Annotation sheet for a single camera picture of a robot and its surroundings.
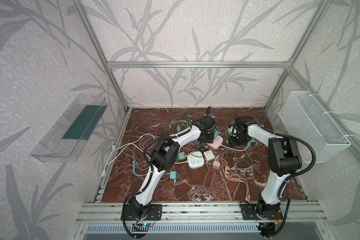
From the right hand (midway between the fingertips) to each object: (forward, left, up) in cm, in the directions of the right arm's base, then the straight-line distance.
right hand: (233, 139), depth 99 cm
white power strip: (-14, +26, +1) cm, 30 cm away
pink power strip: (-1, +11, 0) cm, 11 cm away
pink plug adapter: (-17, +14, -1) cm, 22 cm away
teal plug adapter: (-24, +38, 0) cm, 45 cm away
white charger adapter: (-11, +17, 0) cm, 21 cm away
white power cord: (-21, +83, -5) cm, 85 cm away
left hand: (+1, +14, +2) cm, 14 cm away
